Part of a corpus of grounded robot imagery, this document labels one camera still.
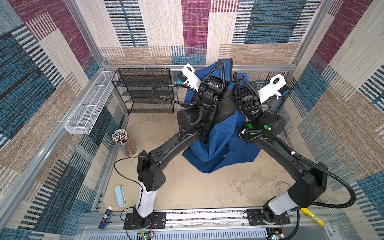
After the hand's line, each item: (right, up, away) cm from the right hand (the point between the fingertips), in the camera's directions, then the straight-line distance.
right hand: (233, 79), depth 42 cm
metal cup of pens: (-51, -19, +42) cm, 68 cm away
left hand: (-3, +3, -3) cm, 5 cm away
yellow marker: (+45, -56, +31) cm, 78 cm away
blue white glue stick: (-53, -57, +31) cm, 84 cm away
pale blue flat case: (-49, -49, +36) cm, 78 cm away
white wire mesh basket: (-80, -10, +50) cm, 95 cm away
